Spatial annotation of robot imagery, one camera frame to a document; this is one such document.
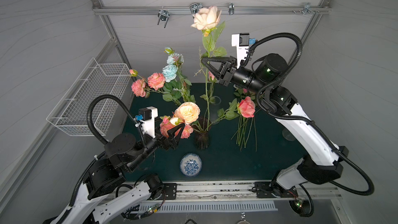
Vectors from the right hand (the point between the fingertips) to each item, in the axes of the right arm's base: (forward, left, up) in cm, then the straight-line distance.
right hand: (203, 59), depth 44 cm
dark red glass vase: (+1, +2, -43) cm, 43 cm away
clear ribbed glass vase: (+6, -4, -31) cm, 32 cm away
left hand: (-10, +11, -20) cm, 25 cm away
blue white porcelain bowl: (-13, +7, -58) cm, 60 cm away
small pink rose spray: (+13, -25, -59) cm, 65 cm away
